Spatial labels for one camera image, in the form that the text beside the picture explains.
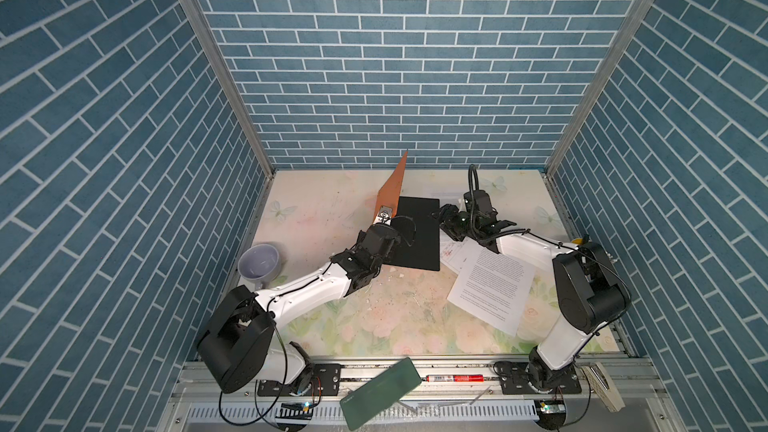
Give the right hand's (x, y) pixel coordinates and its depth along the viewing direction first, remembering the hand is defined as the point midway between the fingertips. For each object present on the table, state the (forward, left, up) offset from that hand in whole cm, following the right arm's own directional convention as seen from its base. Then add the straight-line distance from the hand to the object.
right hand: (430, 215), depth 92 cm
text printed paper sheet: (-16, -21, -14) cm, 30 cm away
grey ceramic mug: (-16, +52, -9) cm, 55 cm away
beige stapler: (-41, -43, -12) cm, 60 cm away
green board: (-49, +15, -12) cm, 52 cm away
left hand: (-9, +14, +2) cm, 16 cm away
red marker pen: (-42, -8, -12) cm, 44 cm away
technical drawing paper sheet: (-5, -8, -12) cm, 15 cm away
